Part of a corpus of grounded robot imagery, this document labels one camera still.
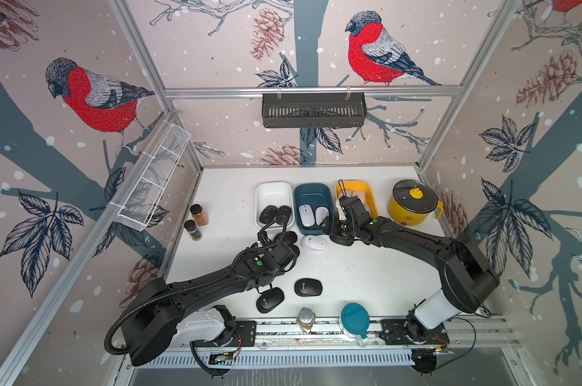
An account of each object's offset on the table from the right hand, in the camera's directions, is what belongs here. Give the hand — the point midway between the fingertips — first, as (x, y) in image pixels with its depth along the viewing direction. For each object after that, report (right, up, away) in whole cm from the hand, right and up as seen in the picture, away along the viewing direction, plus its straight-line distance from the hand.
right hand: (327, 224), depth 90 cm
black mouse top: (-15, -6, +4) cm, 17 cm away
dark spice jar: (-52, -1, -2) cm, 52 cm away
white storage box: (-21, +11, +17) cm, 29 cm away
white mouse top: (-4, -8, +2) cm, 9 cm away
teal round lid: (+6, -25, -20) cm, 33 cm away
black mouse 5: (-8, -21, -8) cm, 24 cm away
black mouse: (-17, +4, +11) cm, 21 cm away
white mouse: (-7, +2, +10) cm, 13 cm away
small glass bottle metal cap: (-9, -24, -23) cm, 34 cm away
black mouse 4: (-21, -24, -12) cm, 34 cm away
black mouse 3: (-12, -10, +1) cm, 16 cm away
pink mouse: (+17, +11, +17) cm, 27 cm away
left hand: (-18, -12, -6) cm, 23 cm away
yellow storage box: (+16, +15, +21) cm, 30 cm away
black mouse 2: (-24, +3, +10) cm, 26 cm away
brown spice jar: (-51, +3, +4) cm, 51 cm away
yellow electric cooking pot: (+33, +2, +4) cm, 33 cm away
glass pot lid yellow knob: (+35, +10, +2) cm, 37 cm away
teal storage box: (-3, +10, +17) cm, 20 cm away
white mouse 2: (-1, +3, +10) cm, 11 cm away
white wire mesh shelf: (-59, +15, -14) cm, 63 cm away
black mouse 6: (+6, -6, +1) cm, 9 cm away
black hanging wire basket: (-4, +48, +14) cm, 50 cm away
